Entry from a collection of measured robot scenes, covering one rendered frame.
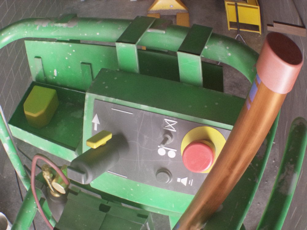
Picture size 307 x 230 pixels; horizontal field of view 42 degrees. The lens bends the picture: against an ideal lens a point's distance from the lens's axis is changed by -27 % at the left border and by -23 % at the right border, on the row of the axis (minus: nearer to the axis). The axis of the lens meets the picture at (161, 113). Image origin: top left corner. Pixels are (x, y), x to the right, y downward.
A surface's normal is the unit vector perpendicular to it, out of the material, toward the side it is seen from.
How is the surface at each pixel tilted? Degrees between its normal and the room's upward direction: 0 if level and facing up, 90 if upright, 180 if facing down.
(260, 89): 81
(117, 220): 0
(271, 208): 27
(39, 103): 0
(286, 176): 9
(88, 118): 58
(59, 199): 15
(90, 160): 41
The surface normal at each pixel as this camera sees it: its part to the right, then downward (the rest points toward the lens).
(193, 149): -0.35, 0.23
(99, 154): 0.52, -0.76
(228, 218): 0.07, -0.63
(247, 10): -0.09, 0.73
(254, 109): -0.73, 0.46
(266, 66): -0.87, 0.27
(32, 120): -0.35, 0.71
